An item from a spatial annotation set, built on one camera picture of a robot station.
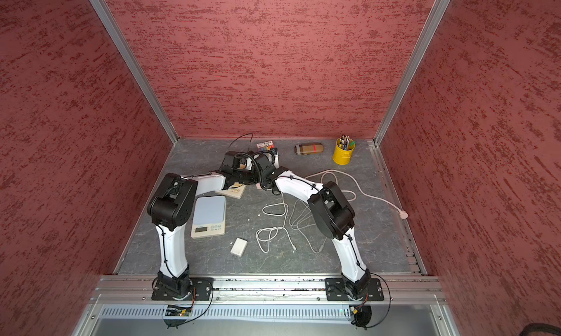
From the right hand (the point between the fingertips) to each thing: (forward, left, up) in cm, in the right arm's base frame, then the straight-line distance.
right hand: (272, 174), depth 98 cm
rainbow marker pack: (+24, +5, -6) cm, 25 cm away
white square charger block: (-30, +12, -4) cm, 33 cm away
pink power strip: (-3, +7, -4) cm, 9 cm away
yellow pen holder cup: (+11, -34, +5) cm, 36 cm away
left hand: (-2, +2, -1) cm, 3 cm away
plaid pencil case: (+20, -19, -4) cm, 28 cm away
